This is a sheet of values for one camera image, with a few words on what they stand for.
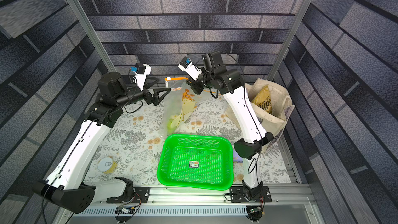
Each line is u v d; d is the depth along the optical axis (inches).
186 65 21.8
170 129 34.4
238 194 28.9
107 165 30.5
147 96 21.2
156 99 21.8
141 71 20.1
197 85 23.4
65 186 14.6
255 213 28.0
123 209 27.9
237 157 31.8
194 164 32.7
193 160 33.4
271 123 26.8
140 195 29.0
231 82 18.1
